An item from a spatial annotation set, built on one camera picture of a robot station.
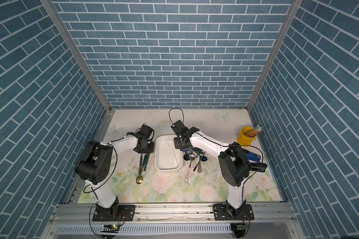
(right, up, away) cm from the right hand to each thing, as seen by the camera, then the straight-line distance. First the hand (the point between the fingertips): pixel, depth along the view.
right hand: (180, 144), depth 91 cm
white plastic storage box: (-11, -9, +3) cm, 15 cm away
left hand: (-18, -5, +6) cm, 20 cm away
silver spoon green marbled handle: (-24, -19, -5) cm, 31 cm away
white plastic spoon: (-7, -2, +8) cm, 11 cm away
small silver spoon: (+12, -15, -2) cm, 19 cm away
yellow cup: (+41, +2, +4) cm, 41 cm away
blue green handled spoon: (+14, -10, +3) cm, 17 cm away
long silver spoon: (+7, -9, 0) cm, 11 cm away
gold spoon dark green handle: (-26, -19, -5) cm, 32 cm away
